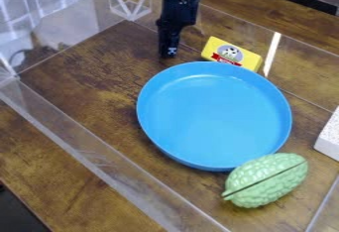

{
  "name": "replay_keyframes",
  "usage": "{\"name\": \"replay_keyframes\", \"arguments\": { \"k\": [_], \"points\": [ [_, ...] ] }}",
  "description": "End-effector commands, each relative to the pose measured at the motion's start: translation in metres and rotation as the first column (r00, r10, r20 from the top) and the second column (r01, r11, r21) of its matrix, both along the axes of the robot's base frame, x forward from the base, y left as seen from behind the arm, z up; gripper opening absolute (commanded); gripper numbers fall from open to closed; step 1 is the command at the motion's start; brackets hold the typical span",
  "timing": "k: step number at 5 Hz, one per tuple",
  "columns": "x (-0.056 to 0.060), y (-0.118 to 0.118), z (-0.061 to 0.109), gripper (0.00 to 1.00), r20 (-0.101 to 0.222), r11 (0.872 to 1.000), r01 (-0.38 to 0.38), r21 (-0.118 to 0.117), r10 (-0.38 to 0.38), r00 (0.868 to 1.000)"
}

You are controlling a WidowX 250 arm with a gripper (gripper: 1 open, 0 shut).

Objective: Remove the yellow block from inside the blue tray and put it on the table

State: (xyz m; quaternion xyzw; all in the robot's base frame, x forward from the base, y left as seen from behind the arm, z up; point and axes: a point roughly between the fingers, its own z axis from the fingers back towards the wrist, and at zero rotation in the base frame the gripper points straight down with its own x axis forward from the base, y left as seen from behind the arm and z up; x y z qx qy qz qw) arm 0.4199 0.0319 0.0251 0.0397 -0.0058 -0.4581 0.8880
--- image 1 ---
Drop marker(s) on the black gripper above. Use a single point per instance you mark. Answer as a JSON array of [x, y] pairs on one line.
[[177, 15]]

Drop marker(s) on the white patterned cloth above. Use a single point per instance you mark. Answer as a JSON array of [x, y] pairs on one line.
[[34, 4]]

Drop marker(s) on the white speckled sponge block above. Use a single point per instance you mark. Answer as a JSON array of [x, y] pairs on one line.
[[327, 141]]

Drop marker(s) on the blue round tray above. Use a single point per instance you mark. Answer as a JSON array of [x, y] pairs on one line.
[[212, 115]]

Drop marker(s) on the clear acrylic enclosure wall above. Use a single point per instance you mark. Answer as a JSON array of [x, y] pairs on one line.
[[76, 158]]

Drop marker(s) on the green bitter gourd toy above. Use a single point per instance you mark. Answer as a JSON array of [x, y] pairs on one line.
[[263, 180]]

